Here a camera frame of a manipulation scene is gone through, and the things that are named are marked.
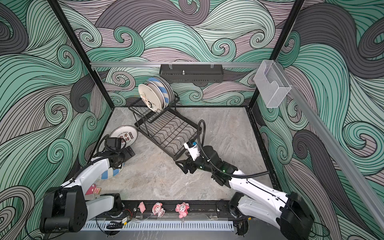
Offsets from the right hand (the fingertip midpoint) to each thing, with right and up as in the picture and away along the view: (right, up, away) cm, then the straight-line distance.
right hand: (181, 158), depth 74 cm
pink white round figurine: (-12, -24, -2) cm, 27 cm away
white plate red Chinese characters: (-39, +9, +29) cm, 50 cm away
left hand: (-34, -1, +15) cm, 37 cm away
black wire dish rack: (-11, +12, +32) cm, 36 cm away
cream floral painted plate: (-20, +32, +14) cm, 40 cm away
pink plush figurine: (+1, -23, -4) cm, 24 cm away
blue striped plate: (-9, +37, +8) cm, 39 cm away
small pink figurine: (-20, -24, -1) cm, 31 cm away
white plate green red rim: (-13, +35, +6) cm, 38 cm away
